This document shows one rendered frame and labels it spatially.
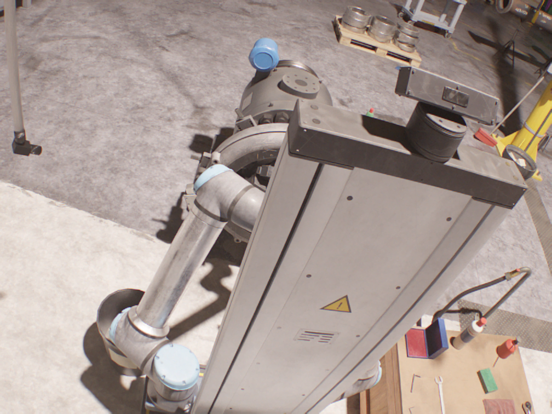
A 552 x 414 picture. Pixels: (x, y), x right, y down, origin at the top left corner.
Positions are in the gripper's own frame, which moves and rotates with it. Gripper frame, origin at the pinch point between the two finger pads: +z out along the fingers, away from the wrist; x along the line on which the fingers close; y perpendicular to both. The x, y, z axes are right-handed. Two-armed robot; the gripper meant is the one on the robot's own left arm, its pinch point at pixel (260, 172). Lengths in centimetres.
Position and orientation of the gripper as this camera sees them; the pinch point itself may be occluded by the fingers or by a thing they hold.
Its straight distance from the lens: 209.8
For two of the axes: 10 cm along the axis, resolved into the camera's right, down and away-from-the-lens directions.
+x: -7.5, -2.1, -6.3
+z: -6.2, -0.9, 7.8
